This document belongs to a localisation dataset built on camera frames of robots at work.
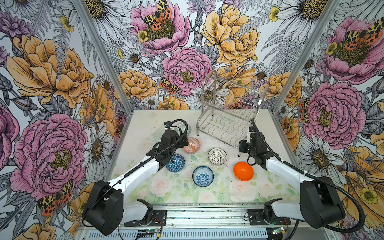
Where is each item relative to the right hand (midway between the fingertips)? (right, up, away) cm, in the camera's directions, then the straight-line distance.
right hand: (240, 146), depth 90 cm
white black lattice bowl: (-13, -7, +4) cm, 15 cm away
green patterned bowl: (-35, +12, -20) cm, 42 cm away
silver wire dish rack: (0, +26, +37) cm, 45 cm away
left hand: (-36, +5, -5) cm, 36 cm away
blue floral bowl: (-22, -17, -3) cm, 28 cm away
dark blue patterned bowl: (-38, -11, +1) cm, 39 cm away
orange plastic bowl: (+1, -14, -4) cm, 14 cm away
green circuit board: (+11, -38, -19) cm, 43 cm away
